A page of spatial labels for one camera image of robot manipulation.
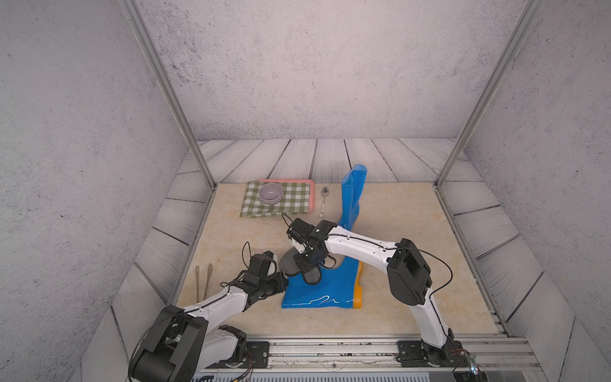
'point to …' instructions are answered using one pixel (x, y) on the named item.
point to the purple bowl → (270, 193)
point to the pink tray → (303, 181)
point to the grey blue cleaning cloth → (289, 266)
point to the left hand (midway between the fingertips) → (292, 282)
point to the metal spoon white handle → (324, 192)
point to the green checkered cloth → (296, 200)
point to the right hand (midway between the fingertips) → (304, 266)
